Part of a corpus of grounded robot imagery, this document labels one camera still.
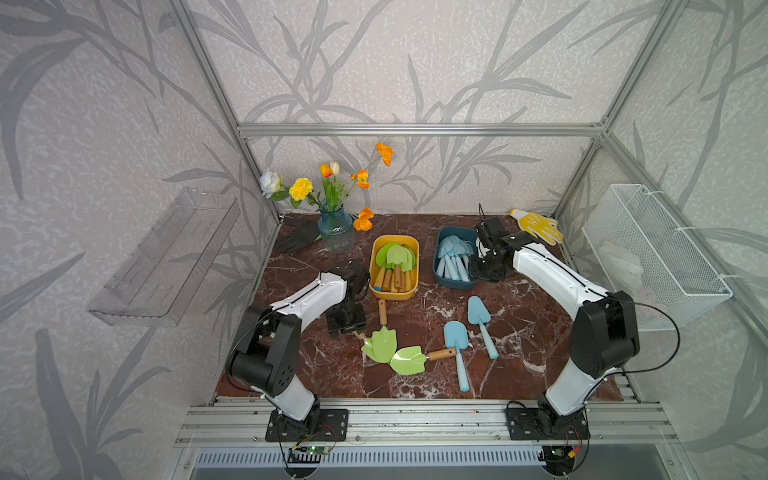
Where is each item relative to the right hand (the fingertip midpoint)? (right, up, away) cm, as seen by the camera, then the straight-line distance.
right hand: (472, 273), depth 90 cm
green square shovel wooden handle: (-19, -25, -5) cm, 31 cm away
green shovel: (-27, -20, -2) cm, 33 cm away
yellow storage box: (-31, +9, +15) cm, 36 cm away
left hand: (-35, -17, -4) cm, 39 cm away
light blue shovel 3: (-1, +7, +15) cm, 16 cm away
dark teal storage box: (-4, +6, +12) cm, 14 cm away
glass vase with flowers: (-45, +24, +9) cm, 52 cm away
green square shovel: (-21, +3, +12) cm, 25 cm away
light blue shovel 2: (-5, -19, -1) cm, 20 cm away
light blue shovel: (+2, -13, +4) cm, 14 cm away
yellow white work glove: (+33, +15, +27) cm, 45 cm away
